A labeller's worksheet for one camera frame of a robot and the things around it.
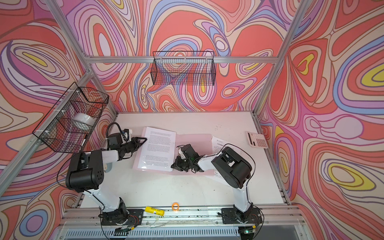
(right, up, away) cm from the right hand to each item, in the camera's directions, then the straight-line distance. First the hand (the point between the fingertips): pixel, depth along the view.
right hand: (172, 169), depth 90 cm
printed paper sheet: (-10, +10, +4) cm, 14 cm away
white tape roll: (-41, +30, -17) cm, 54 cm away
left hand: (-17, +18, +5) cm, 25 cm away
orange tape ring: (+3, -16, -13) cm, 21 cm away
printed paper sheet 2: (+30, +13, +11) cm, 35 cm away
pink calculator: (+57, +17, +12) cm, 61 cm away
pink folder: (+19, +14, +11) cm, 26 cm away
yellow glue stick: (-5, -17, -16) cm, 24 cm away
